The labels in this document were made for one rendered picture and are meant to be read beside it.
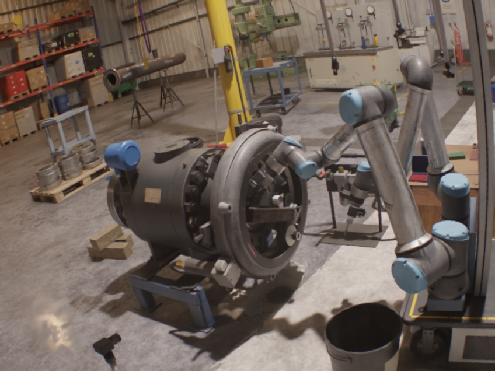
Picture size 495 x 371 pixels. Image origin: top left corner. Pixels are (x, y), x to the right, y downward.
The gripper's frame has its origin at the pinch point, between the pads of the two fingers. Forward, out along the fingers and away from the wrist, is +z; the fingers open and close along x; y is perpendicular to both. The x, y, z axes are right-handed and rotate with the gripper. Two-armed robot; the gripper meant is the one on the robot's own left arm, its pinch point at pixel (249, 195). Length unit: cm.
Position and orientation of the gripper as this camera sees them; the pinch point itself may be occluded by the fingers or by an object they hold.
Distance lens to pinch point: 213.3
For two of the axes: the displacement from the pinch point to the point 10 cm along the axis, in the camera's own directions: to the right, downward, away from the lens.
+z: -6.2, 7.5, 2.5
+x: -3.9, -0.1, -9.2
